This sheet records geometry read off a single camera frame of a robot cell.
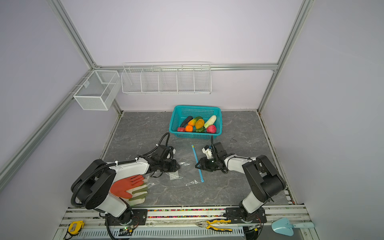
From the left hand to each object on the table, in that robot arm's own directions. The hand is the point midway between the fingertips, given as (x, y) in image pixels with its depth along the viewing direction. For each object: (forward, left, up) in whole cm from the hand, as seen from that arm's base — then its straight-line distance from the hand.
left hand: (178, 169), depth 88 cm
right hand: (0, -12, 0) cm, 12 cm away
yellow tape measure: (-26, +48, +1) cm, 54 cm away
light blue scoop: (-31, -50, 0) cm, 59 cm away
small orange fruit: (+28, -7, +3) cm, 29 cm away
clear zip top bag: (-3, -6, -2) cm, 7 cm away
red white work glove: (-10, +26, -1) cm, 27 cm away
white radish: (+34, -23, +3) cm, 41 cm away
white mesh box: (+46, +52, +24) cm, 74 cm away
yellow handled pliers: (-28, -14, 0) cm, 32 cm away
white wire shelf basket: (+51, -6, +28) cm, 58 cm away
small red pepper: (+26, -2, +6) cm, 27 cm away
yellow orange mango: (+32, -15, +2) cm, 36 cm away
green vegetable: (+28, -17, +1) cm, 33 cm away
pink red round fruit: (+26, -23, +4) cm, 34 cm away
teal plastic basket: (+45, -1, +2) cm, 45 cm away
